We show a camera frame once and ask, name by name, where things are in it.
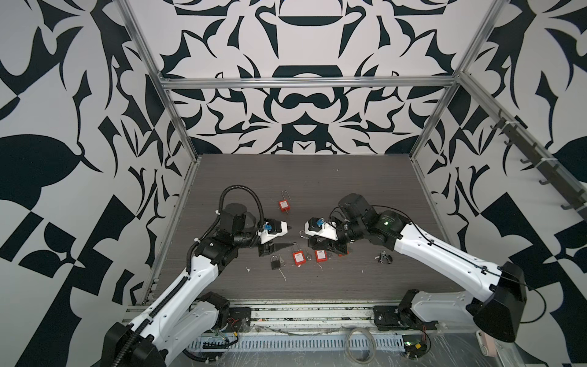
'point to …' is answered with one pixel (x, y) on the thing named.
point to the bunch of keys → (382, 256)
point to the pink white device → (487, 344)
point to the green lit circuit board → (414, 345)
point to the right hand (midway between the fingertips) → (315, 237)
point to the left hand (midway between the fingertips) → (291, 229)
